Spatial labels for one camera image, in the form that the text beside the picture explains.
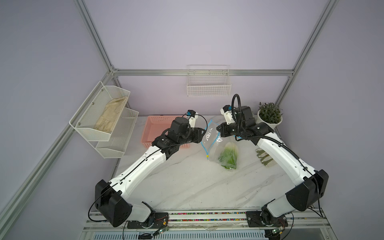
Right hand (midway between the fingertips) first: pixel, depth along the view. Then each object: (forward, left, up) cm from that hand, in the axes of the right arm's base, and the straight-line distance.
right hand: (218, 130), depth 78 cm
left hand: (-3, +10, +2) cm, 10 cm away
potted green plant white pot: (+21, -37, -9) cm, 44 cm away
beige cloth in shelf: (+9, +59, +5) cm, 60 cm away
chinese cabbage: (-8, -6, -16) cm, 19 cm away
